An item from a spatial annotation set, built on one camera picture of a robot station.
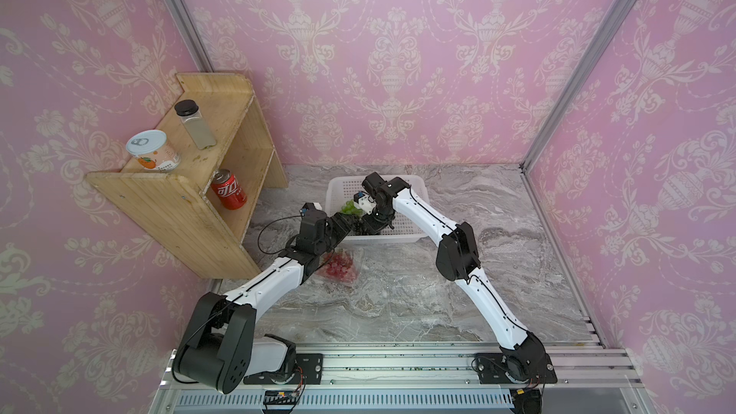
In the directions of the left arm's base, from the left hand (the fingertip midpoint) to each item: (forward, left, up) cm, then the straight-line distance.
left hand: (352, 222), depth 87 cm
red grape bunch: (-10, +4, -9) cm, 14 cm away
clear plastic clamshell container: (-5, -1, -12) cm, 13 cm away
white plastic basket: (+20, +5, -8) cm, 22 cm away
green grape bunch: (+12, +2, -9) cm, 16 cm away
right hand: (+5, -6, -12) cm, 14 cm away
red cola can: (0, +32, +16) cm, 36 cm away
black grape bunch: (+4, -2, -10) cm, 11 cm away
